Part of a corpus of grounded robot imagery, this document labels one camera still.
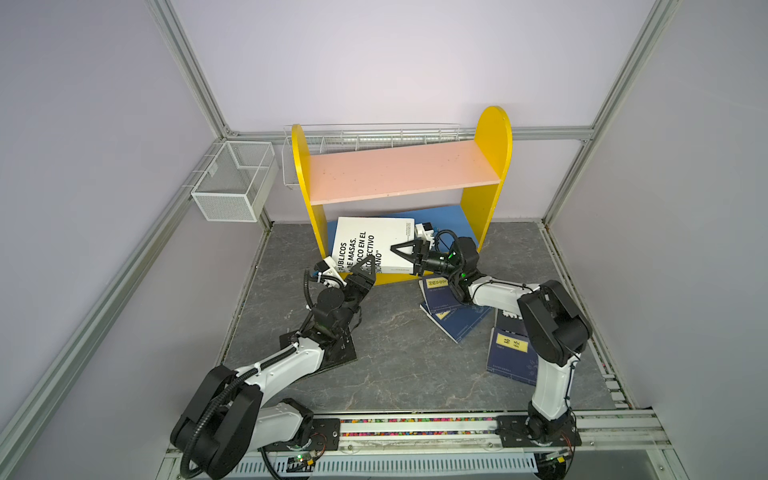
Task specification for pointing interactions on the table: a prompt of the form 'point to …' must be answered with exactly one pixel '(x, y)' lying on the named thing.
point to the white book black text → (356, 238)
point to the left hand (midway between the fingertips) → (376, 263)
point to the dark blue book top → (440, 299)
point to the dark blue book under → (457, 322)
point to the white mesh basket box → (237, 185)
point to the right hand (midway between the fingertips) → (390, 256)
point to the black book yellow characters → (337, 352)
